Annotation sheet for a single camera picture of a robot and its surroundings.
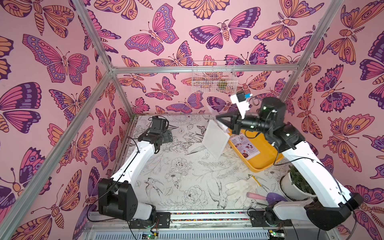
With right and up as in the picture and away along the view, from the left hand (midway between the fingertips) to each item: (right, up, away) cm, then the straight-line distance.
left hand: (162, 134), depth 86 cm
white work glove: (+42, -31, -3) cm, 53 cm away
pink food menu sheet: (+52, -9, +14) cm, 55 cm away
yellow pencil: (+55, -27, +1) cm, 61 cm away
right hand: (+28, +8, -28) cm, 40 cm away
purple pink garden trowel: (+59, -33, -9) cm, 68 cm away
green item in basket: (+36, +31, +8) cm, 48 cm away
